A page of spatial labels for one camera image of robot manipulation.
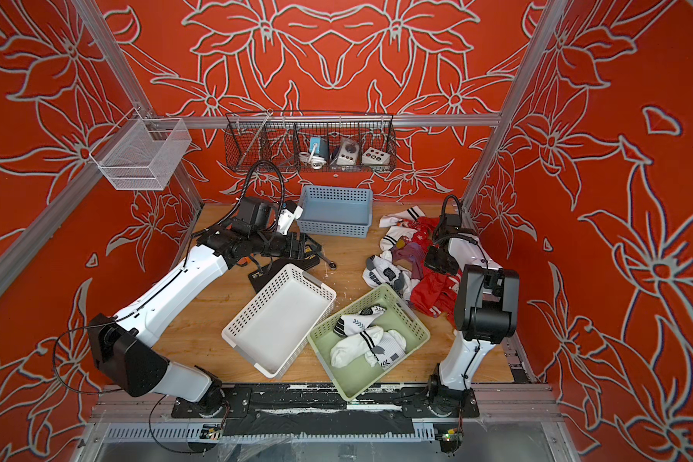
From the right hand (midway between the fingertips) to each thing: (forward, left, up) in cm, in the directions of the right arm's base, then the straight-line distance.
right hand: (430, 264), depth 94 cm
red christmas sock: (+18, -2, -2) cm, 19 cm away
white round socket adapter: (+24, +28, +27) cm, 46 cm away
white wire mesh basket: (+23, +95, +27) cm, 102 cm away
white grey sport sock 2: (0, +16, -3) cm, 17 cm away
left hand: (-8, +37, +20) cm, 43 cm away
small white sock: (-28, +16, -2) cm, 32 cm away
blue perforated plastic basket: (+28, +33, -4) cm, 44 cm away
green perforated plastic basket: (-35, +26, -6) cm, 43 cm away
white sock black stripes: (-27, +26, -1) cm, 38 cm away
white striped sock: (+13, +11, 0) cm, 17 cm away
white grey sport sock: (-21, +27, -1) cm, 34 cm away
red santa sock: (-11, 0, 0) cm, 11 cm away
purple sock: (+5, +4, -1) cm, 7 cm away
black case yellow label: (-4, +57, -2) cm, 57 cm away
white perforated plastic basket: (-19, +49, -6) cm, 53 cm away
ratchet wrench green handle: (+2, +34, -3) cm, 34 cm away
